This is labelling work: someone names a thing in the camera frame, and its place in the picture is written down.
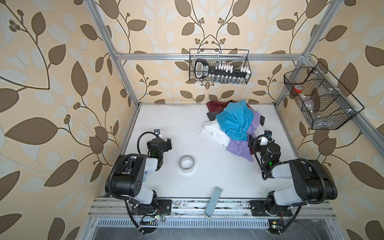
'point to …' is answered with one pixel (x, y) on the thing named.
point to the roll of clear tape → (187, 163)
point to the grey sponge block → (213, 202)
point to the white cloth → (211, 130)
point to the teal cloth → (236, 119)
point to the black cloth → (211, 116)
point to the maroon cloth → (213, 106)
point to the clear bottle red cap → (310, 105)
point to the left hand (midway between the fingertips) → (161, 138)
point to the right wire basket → (324, 102)
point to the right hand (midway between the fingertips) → (259, 137)
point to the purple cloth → (242, 147)
